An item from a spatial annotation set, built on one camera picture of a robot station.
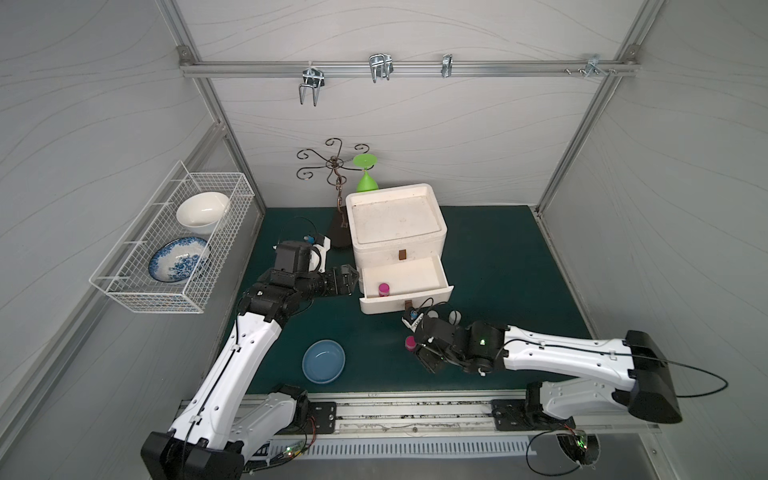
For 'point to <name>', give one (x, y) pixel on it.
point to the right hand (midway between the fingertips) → (421, 340)
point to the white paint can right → (454, 317)
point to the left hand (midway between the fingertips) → (344, 276)
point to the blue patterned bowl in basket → (180, 259)
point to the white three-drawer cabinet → (399, 237)
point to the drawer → (401, 286)
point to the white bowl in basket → (202, 212)
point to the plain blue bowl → (323, 361)
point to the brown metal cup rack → (336, 164)
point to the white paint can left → (433, 314)
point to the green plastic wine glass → (365, 161)
